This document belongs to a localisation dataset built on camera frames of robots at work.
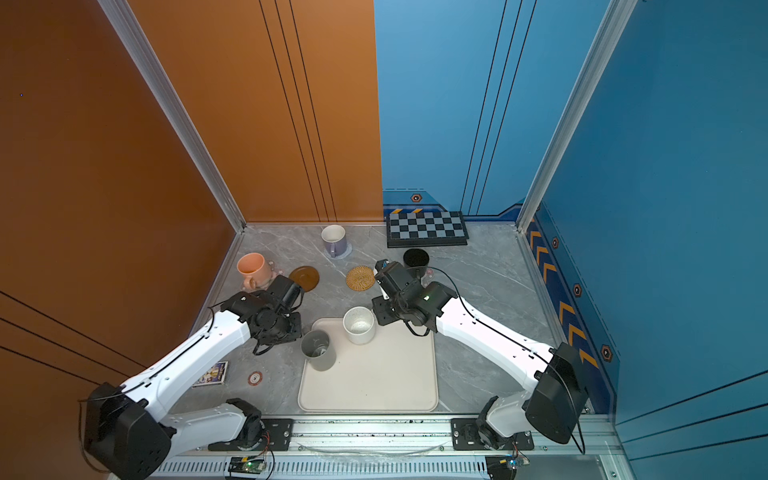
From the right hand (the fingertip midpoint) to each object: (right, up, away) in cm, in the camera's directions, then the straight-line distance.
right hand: (377, 307), depth 77 cm
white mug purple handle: (-17, +19, +32) cm, 41 cm away
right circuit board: (+30, -36, -7) cm, 48 cm away
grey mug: (-18, -13, +8) cm, 23 cm away
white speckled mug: (-6, -7, +14) cm, 17 cm away
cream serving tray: (+5, -19, +5) cm, 20 cm away
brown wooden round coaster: (-27, +6, +27) cm, 39 cm away
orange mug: (-41, +8, +19) cm, 46 cm away
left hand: (-23, -7, +3) cm, 24 cm away
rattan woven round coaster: (-7, +5, +26) cm, 28 cm away
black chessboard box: (+16, +23, +38) cm, 48 cm away
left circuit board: (-31, -37, -7) cm, 48 cm away
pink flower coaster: (-38, +7, +28) cm, 48 cm away
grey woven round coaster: (-14, +14, +34) cm, 39 cm away
